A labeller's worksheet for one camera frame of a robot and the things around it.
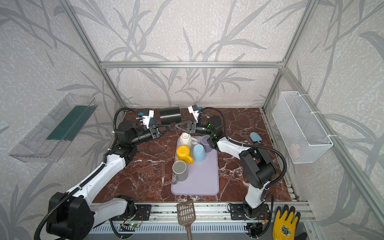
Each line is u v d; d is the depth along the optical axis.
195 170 0.86
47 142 0.64
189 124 0.70
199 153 0.85
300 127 0.64
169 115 0.68
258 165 0.48
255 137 1.02
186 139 0.90
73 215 0.39
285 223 0.70
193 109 0.72
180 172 0.76
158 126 0.68
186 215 0.71
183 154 0.85
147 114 0.68
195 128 0.68
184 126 0.71
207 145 0.90
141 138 0.64
